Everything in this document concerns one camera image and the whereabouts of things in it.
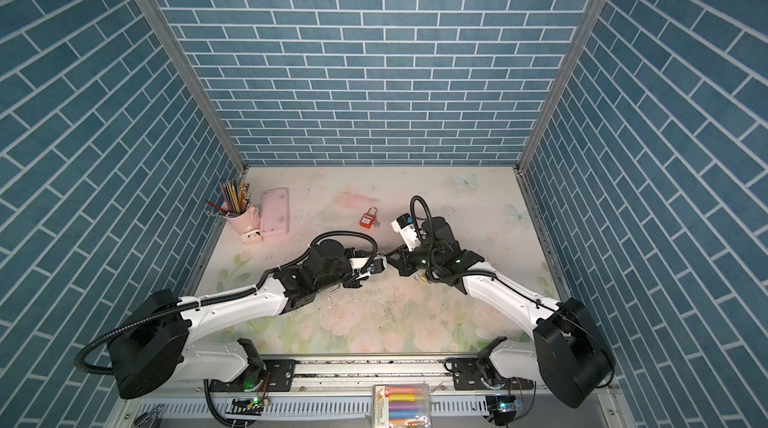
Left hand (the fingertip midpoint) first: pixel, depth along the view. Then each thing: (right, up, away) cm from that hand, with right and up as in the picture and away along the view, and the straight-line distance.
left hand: (373, 255), depth 82 cm
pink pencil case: (-37, +10, +24) cm, 46 cm away
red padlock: (-3, +8, +22) cm, 23 cm away
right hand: (+3, 0, -3) cm, 4 cm away
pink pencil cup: (-41, +8, +14) cm, 45 cm away
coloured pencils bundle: (-46, +16, +14) cm, 51 cm away
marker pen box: (+9, -32, -14) cm, 36 cm away
